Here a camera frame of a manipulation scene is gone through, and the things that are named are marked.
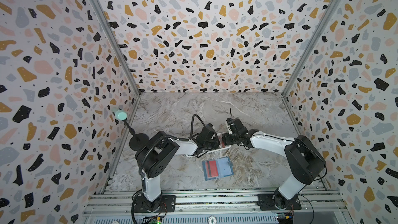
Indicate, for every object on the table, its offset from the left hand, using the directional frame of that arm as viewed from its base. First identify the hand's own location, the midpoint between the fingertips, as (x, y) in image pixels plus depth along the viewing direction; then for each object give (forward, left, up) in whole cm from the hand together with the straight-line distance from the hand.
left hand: (224, 140), depth 91 cm
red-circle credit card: (-15, +8, -3) cm, 17 cm away
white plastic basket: (-6, +8, -2) cm, 10 cm away
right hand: (+3, -1, +2) cm, 4 cm away
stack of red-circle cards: (-1, +1, -4) cm, 4 cm away
